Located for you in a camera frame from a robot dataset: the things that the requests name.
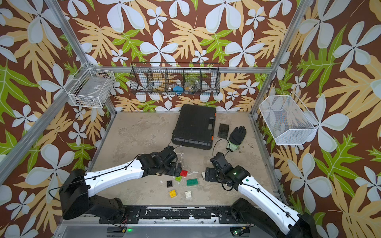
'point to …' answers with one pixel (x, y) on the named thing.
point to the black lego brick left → (169, 184)
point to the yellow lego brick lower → (172, 194)
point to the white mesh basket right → (287, 119)
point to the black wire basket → (175, 78)
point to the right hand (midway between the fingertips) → (209, 174)
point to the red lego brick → (184, 173)
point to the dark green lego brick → (193, 182)
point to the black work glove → (236, 137)
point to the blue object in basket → (178, 90)
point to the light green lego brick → (178, 179)
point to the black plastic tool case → (194, 127)
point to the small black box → (223, 131)
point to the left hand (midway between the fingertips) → (176, 167)
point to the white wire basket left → (91, 88)
